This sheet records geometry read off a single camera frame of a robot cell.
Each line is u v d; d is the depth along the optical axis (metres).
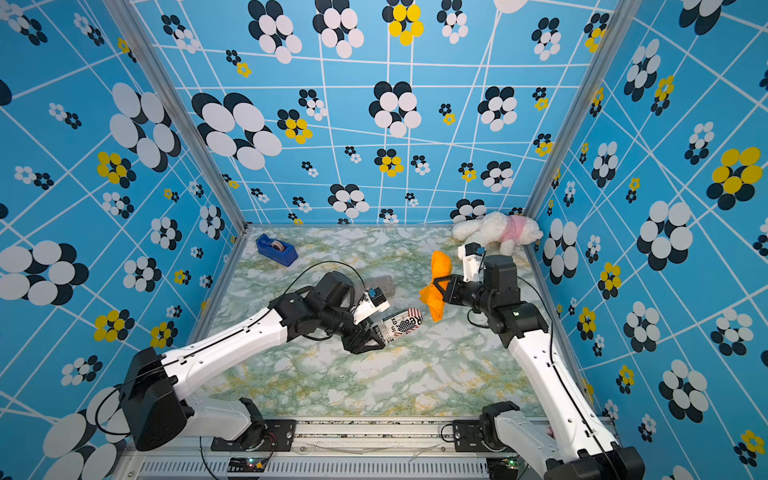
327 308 0.61
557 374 0.44
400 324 0.71
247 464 0.72
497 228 1.07
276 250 1.05
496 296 0.55
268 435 0.72
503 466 0.70
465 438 0.73
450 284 0.65
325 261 1.10
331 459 0.71
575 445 0.38
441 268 0.72
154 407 0.39
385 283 1.00
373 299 0.65
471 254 0.65
